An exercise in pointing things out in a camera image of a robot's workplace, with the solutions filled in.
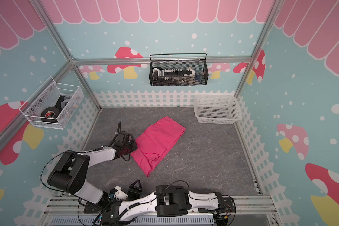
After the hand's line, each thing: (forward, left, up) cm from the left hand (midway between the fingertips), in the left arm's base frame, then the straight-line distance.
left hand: (137, 147), depth 96 cm
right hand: (-26, -5, +1) cm, 27 cm away
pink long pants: (+1, -11, +1) cm, 11 cm away
